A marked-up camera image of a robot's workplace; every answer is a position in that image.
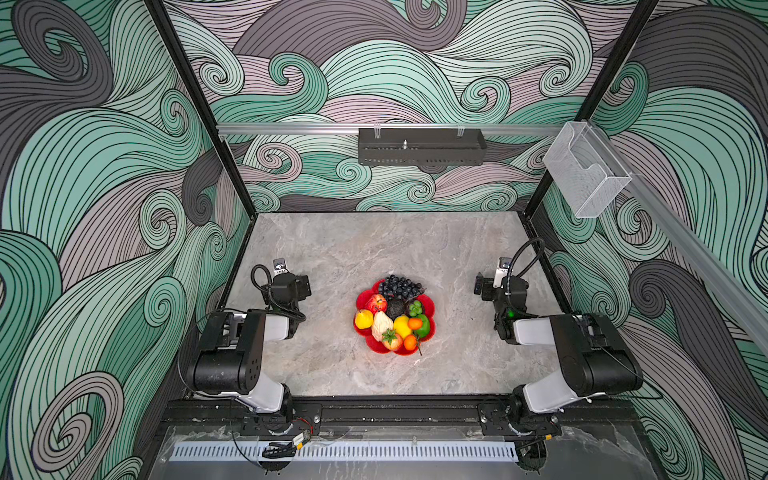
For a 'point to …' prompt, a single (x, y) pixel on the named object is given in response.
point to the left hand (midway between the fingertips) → (285, 276)
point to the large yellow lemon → (401, 325)
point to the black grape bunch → (400, 288)
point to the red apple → (377, 303)
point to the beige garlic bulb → (381, 323)
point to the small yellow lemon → (363, 318)
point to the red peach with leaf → (392, 340)
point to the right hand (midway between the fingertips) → (497, 274)
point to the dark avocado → (395, 308)
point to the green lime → (423, 332)
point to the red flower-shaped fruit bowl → (420, 304)
